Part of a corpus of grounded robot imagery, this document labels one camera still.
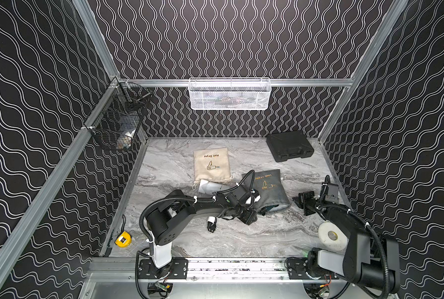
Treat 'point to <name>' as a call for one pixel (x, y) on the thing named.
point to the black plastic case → (285, 146)
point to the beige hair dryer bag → (211, 164)
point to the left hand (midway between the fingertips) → (254, 214)
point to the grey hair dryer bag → (269, 185)
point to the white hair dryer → (206, 187)
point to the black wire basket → (115, 120)
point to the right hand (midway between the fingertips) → (293, 195)
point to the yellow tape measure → (123, 240)
